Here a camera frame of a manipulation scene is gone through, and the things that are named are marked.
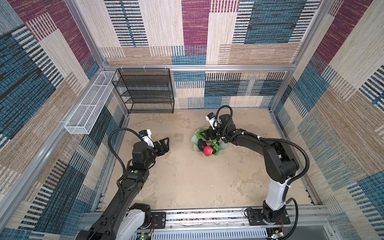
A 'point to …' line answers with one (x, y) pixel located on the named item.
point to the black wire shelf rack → (145, 90)
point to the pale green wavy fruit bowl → (222, 147)
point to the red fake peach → (207, 150)
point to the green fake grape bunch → (213, 142)
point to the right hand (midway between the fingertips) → (206, 131)
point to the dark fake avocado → (201, 144)
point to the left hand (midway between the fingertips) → (164, 137)
